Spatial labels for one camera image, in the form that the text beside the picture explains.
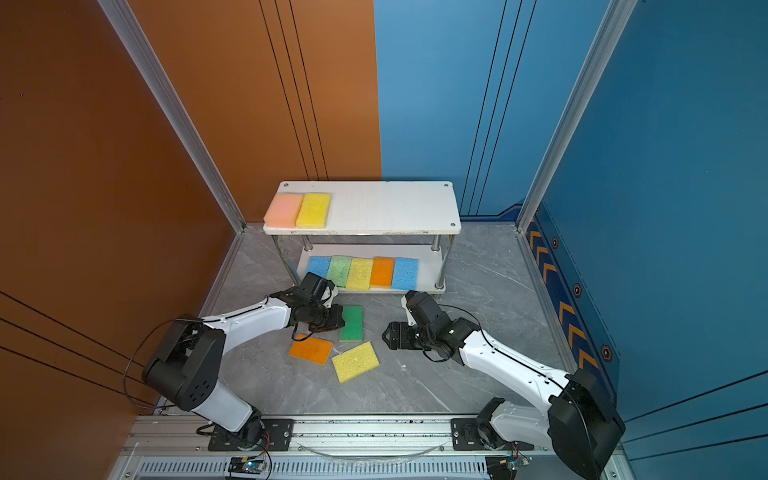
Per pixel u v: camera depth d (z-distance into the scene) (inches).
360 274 37.5
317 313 30.2
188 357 19.7
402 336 27.5
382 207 30.7
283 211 28.7
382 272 38.1
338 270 38.1
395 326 28.3
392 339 28.4
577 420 15.4
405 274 38.0
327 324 31.3
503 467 27.9
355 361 33.3
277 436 28.8
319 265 38.4
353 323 35.9
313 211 29.1
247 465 27.9
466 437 28.5
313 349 34.2
